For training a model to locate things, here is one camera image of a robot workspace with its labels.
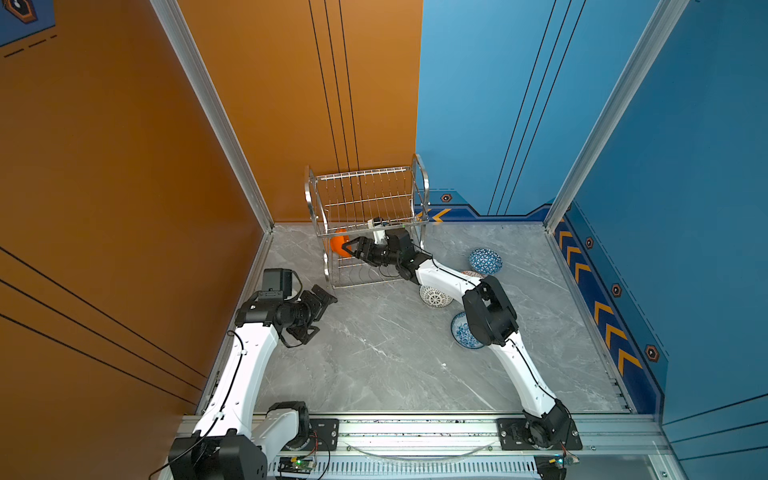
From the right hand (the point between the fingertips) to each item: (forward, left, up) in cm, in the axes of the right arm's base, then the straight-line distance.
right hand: (346, 251), depth 92 cm
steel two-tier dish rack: (+9, -1, +12) cm, 14 cm away
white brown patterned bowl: (-8, -28, -15) cm, 33 cm away
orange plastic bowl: (+6, +4, -3) cm, 8 cm away
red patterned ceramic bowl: (-1, -41, -12) cm, 43 cm away
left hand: (-20, +2, 0) cm, 20 cm away
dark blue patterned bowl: (+7, -47, -14) cm, 50 cm away
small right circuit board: (-52, -55, -16) cm, 77 cm away
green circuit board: (-53, +9, -17) cm, 56 cm away
